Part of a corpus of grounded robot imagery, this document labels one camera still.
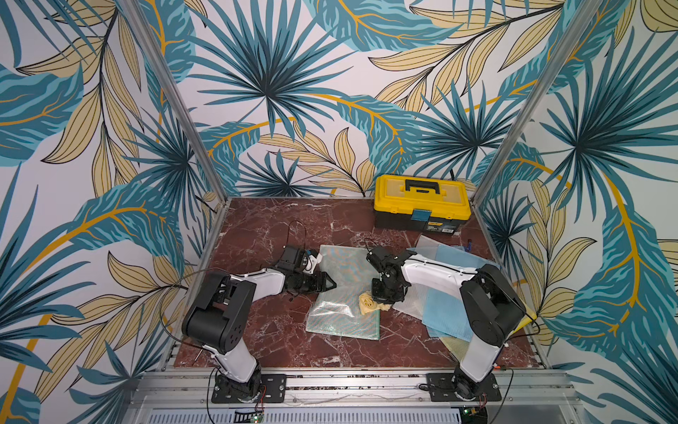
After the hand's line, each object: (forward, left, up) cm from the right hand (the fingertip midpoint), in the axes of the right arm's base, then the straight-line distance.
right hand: (377, 300), depth 90 cm
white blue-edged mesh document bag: (-7, -7, +33) cm, 34 cm away
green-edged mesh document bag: (-3, +13, -1) cm, 14 cm away
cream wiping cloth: (-2, +4, +4) cm, 6 cm away
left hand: (+3, +16, +2) cm, 16 cm away
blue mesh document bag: (+21, -39, 0) cm, 44 cm away
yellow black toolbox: (+31, -20, +15) cm, 39 cm away
